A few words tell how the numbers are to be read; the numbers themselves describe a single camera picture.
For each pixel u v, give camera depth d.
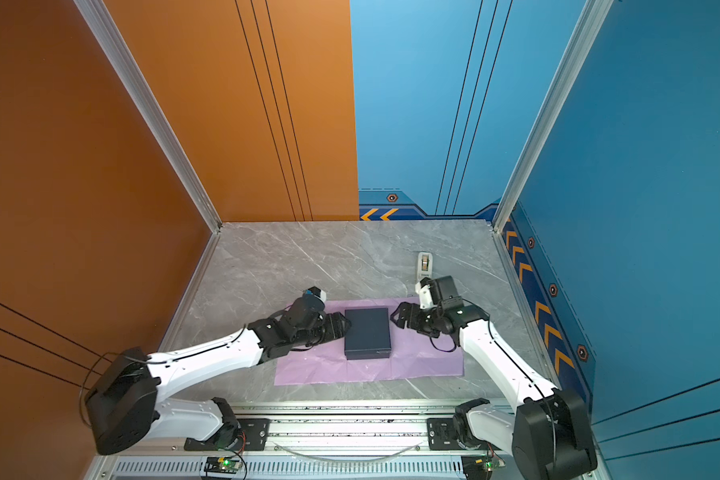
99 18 0.70
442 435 0.72
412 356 0.87
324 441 0.74
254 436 0.74
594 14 0.70
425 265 1.02
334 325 0.73
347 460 0.71
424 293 0.78
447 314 0.63
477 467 0.70
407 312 0.74
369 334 0.82
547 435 0.38
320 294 0.77
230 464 0.70
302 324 0.64
